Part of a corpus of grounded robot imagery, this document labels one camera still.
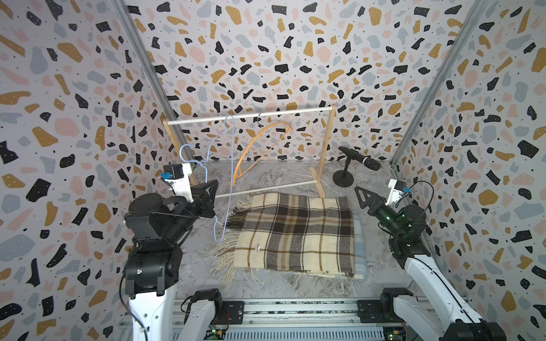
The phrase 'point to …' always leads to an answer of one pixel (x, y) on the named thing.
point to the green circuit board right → (394, 333)
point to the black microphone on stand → (343, 178)
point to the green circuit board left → (216, 334)
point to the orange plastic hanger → (240, 173)
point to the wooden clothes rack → (322, 182)
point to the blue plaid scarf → (360, 263)
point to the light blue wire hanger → (206, 154)
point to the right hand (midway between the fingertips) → (360, 192)
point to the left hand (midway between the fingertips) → (218, 182)
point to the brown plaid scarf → (287, 234)
